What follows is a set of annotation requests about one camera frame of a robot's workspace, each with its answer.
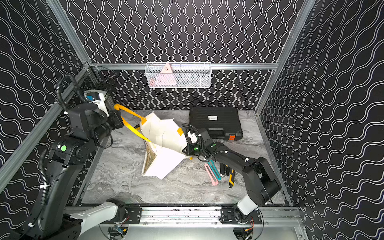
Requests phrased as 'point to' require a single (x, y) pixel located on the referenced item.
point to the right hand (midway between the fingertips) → (183, 149)
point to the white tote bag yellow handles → (165, 143)
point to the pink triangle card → (166, 77)
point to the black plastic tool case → (222, 123)
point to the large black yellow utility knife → (231, 178)
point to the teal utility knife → (215, 169)
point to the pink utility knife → (211, 176)
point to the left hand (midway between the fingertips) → (118, 108)
